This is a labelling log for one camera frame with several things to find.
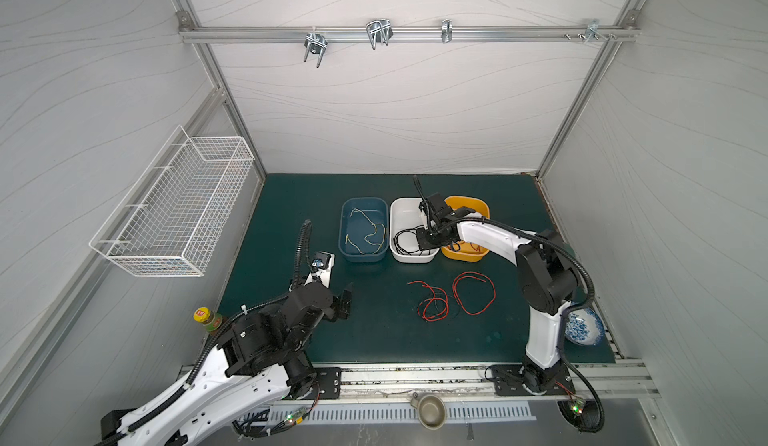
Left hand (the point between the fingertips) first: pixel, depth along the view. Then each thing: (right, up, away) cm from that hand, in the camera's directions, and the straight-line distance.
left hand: (339, 277), depth 70 cm
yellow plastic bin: (+35, +2, +25) cm, 43 cm away
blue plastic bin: (+2, +8, +35) cm, 36 cm away
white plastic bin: (+17, +14, +34) cm, 41 cm away
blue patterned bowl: (+66, -17, +12) cm, 69 cm away
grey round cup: (+22, -31, -1) cm, 38 cm away
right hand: (+24, +7, +26) cm, 36 cm away
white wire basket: (-39, +14, -2) cm, 41 cm away
